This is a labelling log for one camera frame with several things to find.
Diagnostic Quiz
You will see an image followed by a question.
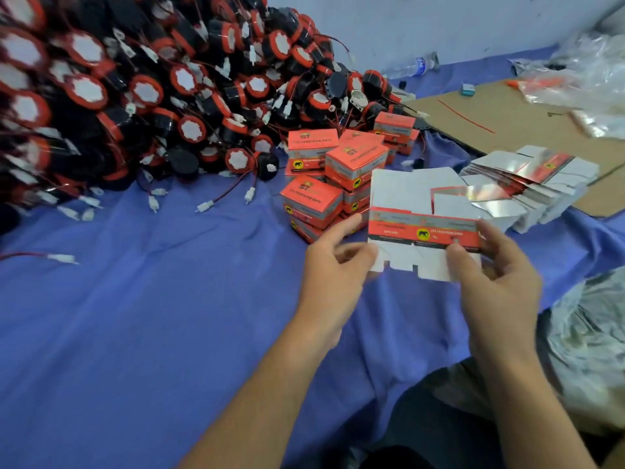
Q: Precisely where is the person's right hand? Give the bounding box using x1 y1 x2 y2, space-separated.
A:
444 220 545 365

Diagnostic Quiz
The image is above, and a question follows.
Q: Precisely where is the person's left hand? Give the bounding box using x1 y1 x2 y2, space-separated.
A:
296 214 380 350

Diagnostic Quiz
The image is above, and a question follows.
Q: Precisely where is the stack of box blanks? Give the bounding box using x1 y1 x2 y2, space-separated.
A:
430 144 602 235

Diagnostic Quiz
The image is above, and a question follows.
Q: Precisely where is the pile of black red buzzers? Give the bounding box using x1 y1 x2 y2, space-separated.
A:
0 0 431 264

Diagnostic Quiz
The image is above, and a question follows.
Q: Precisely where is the person's left forearm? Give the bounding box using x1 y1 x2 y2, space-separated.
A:
180 322 338 469

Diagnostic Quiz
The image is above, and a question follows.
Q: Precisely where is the brown cardboard sheet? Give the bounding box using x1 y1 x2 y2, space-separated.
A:
410 81 625 219

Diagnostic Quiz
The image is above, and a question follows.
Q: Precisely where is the blue table cloth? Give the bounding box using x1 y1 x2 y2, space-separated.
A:
0 48 625 469

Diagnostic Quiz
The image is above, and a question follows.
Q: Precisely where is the clear plastic water bottle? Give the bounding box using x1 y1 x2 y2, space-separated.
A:
383 51 441 80

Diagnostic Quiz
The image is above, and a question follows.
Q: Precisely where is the pile of clear plastic bags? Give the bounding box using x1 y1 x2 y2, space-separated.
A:
508 29 625 141

